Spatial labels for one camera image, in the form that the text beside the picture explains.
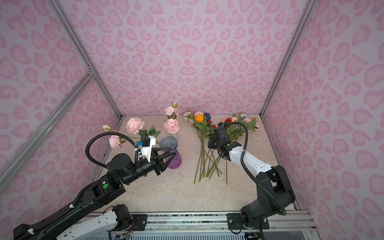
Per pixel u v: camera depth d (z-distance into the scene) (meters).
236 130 1.04
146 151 0.53
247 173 0.43
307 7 0.70
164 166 0.55
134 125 0.62
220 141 0.67
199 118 1.07
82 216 0.46
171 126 0.70
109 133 0.46
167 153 0.62
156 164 0.52
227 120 1.09
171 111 0.76
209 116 1.16
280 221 0.74
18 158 0.53
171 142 0.80
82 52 0.84
